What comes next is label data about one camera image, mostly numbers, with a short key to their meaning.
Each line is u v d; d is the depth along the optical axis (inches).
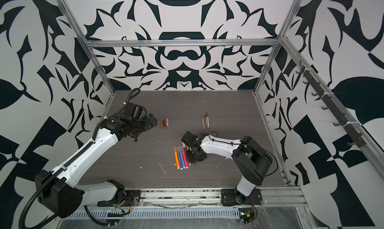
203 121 40.1
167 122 40.1
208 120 40.4
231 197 29.4
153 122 28.3
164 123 40.1
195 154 28.7
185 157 34.3
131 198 28.9
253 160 18.2
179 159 34.1
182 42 36.4
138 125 25.5
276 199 28.8
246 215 28.0
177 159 34.1
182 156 34.3
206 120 40.3
